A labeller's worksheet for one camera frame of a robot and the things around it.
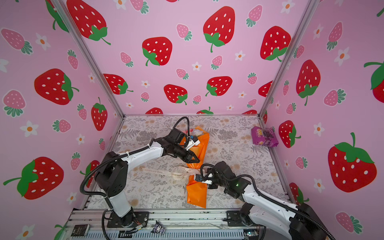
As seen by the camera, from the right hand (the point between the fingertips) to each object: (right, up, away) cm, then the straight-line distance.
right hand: (202, 172), depth 81 cm
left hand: (-2, +6, +1) cm, 7 cm away
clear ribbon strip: (-12, -3, +10) cm, 16 cm away
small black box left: (-59, -25, -11) cm, 65 cm away
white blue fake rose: (-3, +21, +18) cm, 28 cm away
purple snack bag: (+45, +18, +21) cm, 53 cm away
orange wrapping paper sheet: (-3, -10, -3) cm, 11 cm away
